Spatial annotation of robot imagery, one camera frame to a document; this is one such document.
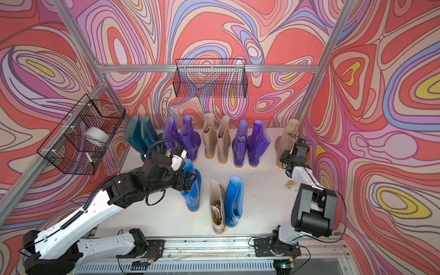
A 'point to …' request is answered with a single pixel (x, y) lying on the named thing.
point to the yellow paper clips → (291, 184)
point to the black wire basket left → (75, 145)
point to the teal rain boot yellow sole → (133, 134)
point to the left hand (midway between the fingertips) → (193, 174)
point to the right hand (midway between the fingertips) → (288, 157)
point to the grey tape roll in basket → (97, 133)
